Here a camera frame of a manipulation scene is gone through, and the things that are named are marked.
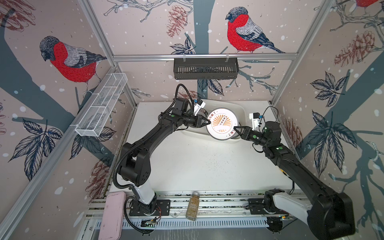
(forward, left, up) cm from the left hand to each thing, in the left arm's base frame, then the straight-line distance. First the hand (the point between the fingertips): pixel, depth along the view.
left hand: (209, 122), depth 77 cm
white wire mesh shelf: (-4, +58, +5) cm, 58 cm away
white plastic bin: (+7, +4, -18) cm, 20 cm away
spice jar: (-35, +9, -20) cm, 42 cm away
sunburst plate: (+1, -8, -1) cm, 8 cm away
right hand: (-3, -13, -3) cm, 13 cm away
